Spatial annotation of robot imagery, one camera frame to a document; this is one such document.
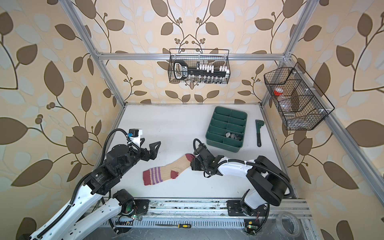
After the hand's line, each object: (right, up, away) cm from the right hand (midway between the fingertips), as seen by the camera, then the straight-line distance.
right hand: (194, 165), depth 87 cm
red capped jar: (+46, +43, -7) cm, 64 cm away
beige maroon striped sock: (-21, -4, -3) cm, 22 cm away
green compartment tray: (+21, +21, +11) cm, 32 cm away
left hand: (-19, +17, -18) cm, 31 cm away
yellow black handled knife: (-7, -22, -18) cm, 29 cm away
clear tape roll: (+45, -22, -18) cm, 53 cm away
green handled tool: (+47, +24, +20) cm, 57 cm away
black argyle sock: (+26, +17, +6) cm, 32 cm away
